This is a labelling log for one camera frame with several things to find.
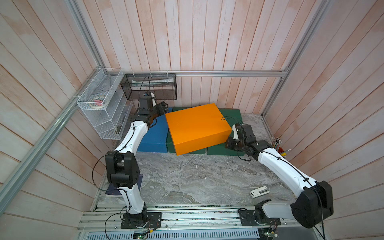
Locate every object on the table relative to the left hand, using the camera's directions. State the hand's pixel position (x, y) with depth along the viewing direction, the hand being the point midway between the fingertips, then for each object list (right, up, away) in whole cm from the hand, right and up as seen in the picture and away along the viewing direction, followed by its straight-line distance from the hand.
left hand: (164, 108), depth 89 cm
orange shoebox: (+20, -13, -9) cm, 26 cm away
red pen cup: (+70, -26, -2) cm, 75 cm away
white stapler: (+54, -47, -9) cm, 72 cm away
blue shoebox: (-6, -20, +1) cm, 21 cm away
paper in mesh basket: (-16, +16, +1) cm, 22 cm away
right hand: (+36, -20, -5) cm, 41 cm away
